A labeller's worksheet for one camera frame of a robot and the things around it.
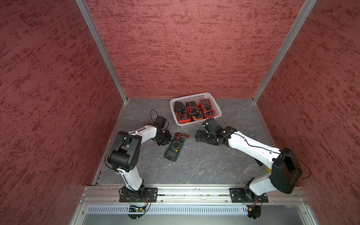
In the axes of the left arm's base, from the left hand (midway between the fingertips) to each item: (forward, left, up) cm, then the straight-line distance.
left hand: (171, 143), depth 93 cm
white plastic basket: (+38, -19, +5) cm, 43 cm away
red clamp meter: (+26, -26, +8) cm, 38 cm away
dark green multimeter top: (-6, -2, +2) cm, 7 cm away
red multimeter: (+16, -8, +8) cm, 19 cm away
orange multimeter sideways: (+19, -20, +7) cm, 28 cm away
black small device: (+27, -4, +8) cm, 28 cm away
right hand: (-3, -20, +9) cm, 22 cm away
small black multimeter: (+21, -14, +13) cm, 28 cm away
